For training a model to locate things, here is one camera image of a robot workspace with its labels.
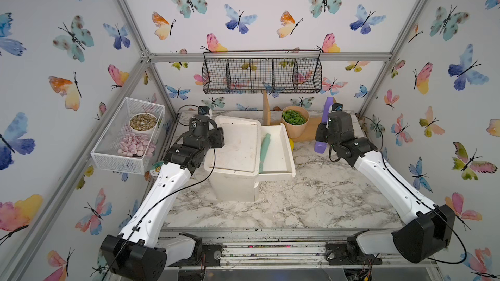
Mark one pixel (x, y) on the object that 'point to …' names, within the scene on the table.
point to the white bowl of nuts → (142, 123)
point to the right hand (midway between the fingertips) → (325, 124)
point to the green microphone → (264, 146)
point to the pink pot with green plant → (295, 119)
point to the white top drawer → (279, 164)
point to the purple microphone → (321, 147)
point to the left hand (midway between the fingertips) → (217, 129)
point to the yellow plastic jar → (291, 144)
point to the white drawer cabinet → (236, 165)
